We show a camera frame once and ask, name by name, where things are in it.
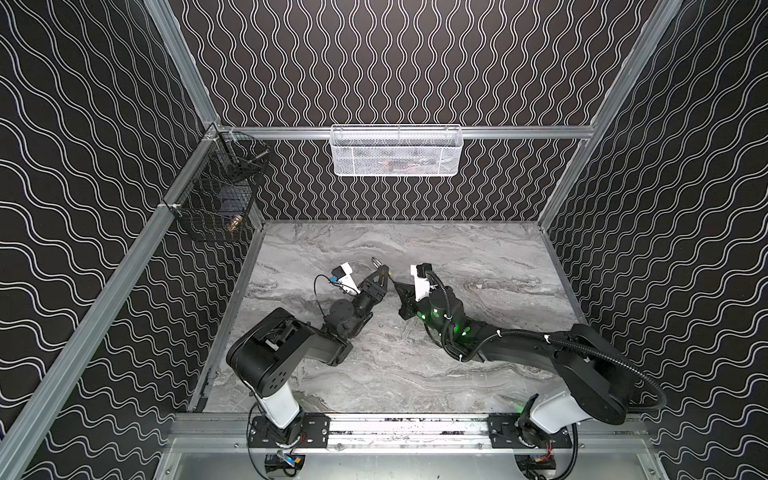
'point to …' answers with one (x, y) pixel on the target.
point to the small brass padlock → (390, 273)
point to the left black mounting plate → (316, 428)
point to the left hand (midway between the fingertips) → (398, 273)
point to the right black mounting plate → (504, 434)
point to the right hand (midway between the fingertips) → (398, 285)
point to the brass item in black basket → (231, 225)
